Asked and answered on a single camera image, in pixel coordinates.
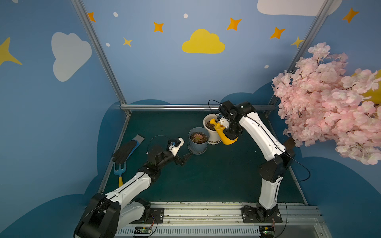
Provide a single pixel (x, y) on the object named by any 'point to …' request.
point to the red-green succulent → (198, 137)
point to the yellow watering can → (220, 129)
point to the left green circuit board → (142, 230)
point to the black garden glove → (120, 155)
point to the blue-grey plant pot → (198, 148)
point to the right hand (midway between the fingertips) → (234, 134)
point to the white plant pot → (214, 136)
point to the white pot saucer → (214, 143)
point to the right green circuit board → (267, 231)
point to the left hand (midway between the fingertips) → (186, 144)
